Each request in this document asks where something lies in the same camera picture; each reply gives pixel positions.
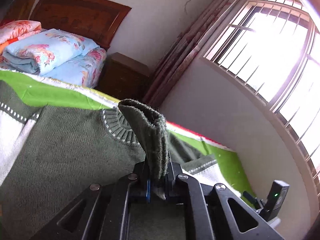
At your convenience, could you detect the green and white knit sweater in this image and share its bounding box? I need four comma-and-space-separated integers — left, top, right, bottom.
1, 82, 224, 239

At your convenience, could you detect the dark wooden nightstand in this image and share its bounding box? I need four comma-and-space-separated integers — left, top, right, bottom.
96, 53, 151, 101

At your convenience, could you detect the pink floral curtain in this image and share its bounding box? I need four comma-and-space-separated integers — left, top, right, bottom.
142, 0, 238, 108

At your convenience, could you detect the blue floral pillow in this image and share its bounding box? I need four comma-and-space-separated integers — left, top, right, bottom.
44, 47, 106, 88

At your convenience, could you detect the green cartoon bed sheet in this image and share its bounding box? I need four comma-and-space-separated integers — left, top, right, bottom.
1, 70, 253, 197

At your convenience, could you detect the window with metal bars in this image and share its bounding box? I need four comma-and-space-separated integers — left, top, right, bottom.
199, 0, 320, 181

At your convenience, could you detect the blue floral folded quilt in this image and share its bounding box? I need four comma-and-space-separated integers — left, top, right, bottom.
3, 29, 99, 75

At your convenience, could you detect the dark wooden headboard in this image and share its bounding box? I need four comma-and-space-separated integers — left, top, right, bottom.
30, 0, 131, 50

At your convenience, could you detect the orange pink floral quilt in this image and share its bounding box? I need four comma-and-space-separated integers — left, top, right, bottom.
0, 20, 42, 54

